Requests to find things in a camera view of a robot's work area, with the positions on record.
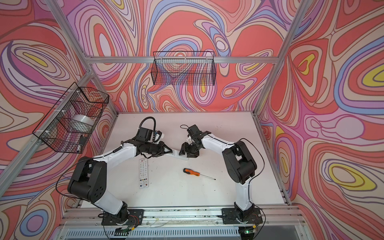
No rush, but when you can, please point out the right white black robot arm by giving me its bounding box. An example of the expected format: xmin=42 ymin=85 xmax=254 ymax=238
xmin=179 ymin=125 xmax=257 ymax=219

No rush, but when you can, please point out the white tape roll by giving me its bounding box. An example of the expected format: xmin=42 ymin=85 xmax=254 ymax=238
xmin=72 ymin=115 xmax=95 ymax=126

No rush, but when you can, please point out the black wire basket left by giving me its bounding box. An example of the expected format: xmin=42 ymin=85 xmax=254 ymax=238
xmin=33 ymin=83 xmax=110 ymax=154

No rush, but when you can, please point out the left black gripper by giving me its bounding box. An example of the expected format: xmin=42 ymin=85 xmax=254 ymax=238
xmin=144 ymin=141 xmax=173 ymax=158

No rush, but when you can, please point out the aluminium front rail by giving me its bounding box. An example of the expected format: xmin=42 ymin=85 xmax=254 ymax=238
xmin=60 ymin=205 xmax=307 ymax=228

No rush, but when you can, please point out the small black item in basket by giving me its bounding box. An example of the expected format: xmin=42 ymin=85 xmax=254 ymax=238
xmin=79 ymin=135 xmax=88 ymax=147

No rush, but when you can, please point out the white remote control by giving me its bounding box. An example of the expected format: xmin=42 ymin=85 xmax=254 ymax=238
xmin=166 ymin=150 xmax=188 ymax=160
xmin=139 ymin=158 xmax=149 ymax=189

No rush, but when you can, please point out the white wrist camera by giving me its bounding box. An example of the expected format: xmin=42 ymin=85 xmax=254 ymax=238
xmin=154 ymin=131 xmax=164 ymax=143
xmin=187 ymin=135 xmax=193 ymax=144

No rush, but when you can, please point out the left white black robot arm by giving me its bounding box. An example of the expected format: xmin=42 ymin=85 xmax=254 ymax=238
xmin=68 ymin=117 xmax=173 ymax=216

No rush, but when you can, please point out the black wire basket back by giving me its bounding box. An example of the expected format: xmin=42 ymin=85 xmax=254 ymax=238
xmin=151 ymin=51 xmax=217 ymax=86

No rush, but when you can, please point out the black wire basket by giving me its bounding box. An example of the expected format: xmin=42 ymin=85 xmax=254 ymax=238
xmin=33 ymin=83 xmax=110 ymax=154
xmin=151 ymin=51 xmax=217 ymax=86

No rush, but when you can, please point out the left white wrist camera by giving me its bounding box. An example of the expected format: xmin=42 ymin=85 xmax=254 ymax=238
xmin=154 ymin=131 xmax=164 ymax=143

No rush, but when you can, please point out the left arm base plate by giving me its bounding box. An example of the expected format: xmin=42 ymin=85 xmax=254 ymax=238
xmin=102 ymin=209 xmax=145 ymax=227

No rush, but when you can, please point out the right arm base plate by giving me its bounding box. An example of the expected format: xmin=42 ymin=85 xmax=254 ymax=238
xmin=218 ymin=207 xmax=264 ymax=226

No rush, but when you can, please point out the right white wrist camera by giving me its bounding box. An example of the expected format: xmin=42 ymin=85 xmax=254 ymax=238
xmin=187 ymin=135 xmax=193 ymax=144

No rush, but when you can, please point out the orange black screwdriver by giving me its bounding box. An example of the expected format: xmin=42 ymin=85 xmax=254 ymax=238
xmin=183 ymin=168 xmax=216 ymax=181

